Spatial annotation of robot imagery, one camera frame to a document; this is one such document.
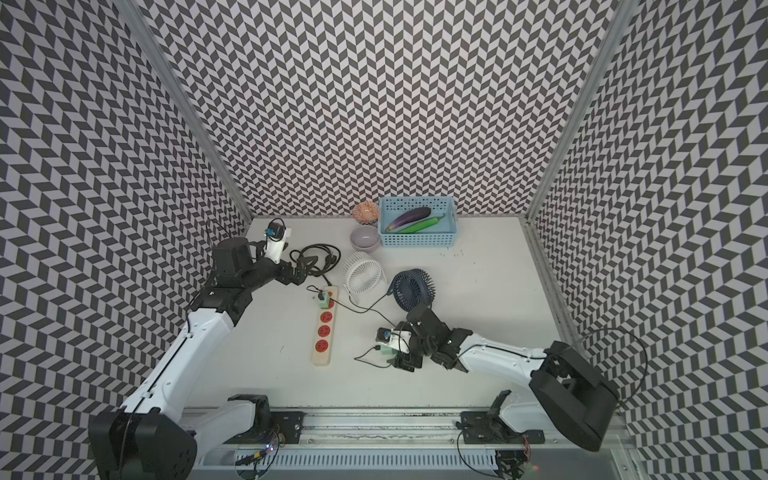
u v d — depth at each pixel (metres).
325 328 0.87
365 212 1.20
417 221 1.12
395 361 0.72
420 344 0.64
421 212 1.17
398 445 0.72
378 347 0.84
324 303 0.88
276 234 0.65
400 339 0.71
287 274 0.69
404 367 0.74
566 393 0.42
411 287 0.89
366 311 0.92
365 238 1.07
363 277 0.90
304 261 0.70
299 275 0.71
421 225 1.11
